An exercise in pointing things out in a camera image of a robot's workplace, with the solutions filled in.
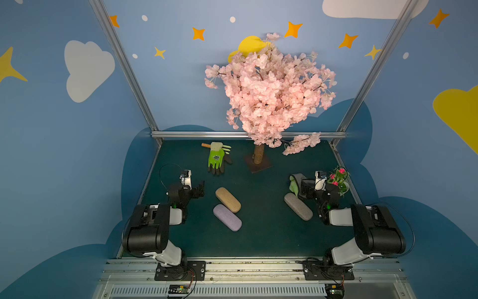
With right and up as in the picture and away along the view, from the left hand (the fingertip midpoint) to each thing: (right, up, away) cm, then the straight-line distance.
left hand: (194, 178), depth 94 cm
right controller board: (+62, -43, -21) cm, 78 cm away
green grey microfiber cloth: (+53, -1, +1) cm, 53 cm away
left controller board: (0, -41, -22) cm, 47 cm away
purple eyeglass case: (+21, -20, -8) cm, 30 cm away
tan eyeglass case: (+17, -10, -1) cm, 20 cm away
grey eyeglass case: (+53, -13, -3) cm, 54 cm away
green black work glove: (+10, +11, +17) cm, 22 cm away
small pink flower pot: (+74, +1, -2) cm, 74 cm away
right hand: (+62, -1, +1) cm, 62 cm away
